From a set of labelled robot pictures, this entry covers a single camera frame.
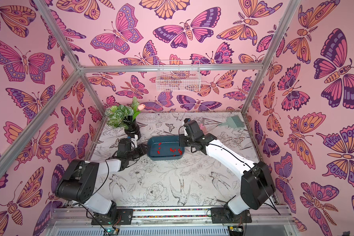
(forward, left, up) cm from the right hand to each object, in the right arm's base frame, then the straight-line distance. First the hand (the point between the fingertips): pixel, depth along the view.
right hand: (177, 140), depth 83 cm
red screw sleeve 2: (+1, +13, -17) cm, 21 cm away
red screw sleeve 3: (+3, +4, -16) cm, 17 cm away
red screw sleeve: (+8, +13, -17) cm, 23 cm away
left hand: (+3, +17, -11) cm, 21 cm away
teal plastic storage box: (+6, +9, -18) cm, 20 cm away
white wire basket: (+39, 0, +17) cm, 43 cm away
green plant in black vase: (+12, +32, +7) cm, 35 cm away
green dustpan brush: (+29, -43, -17) cm, 54 cm away
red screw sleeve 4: (+2, -1, -17) cm, 17 cm away
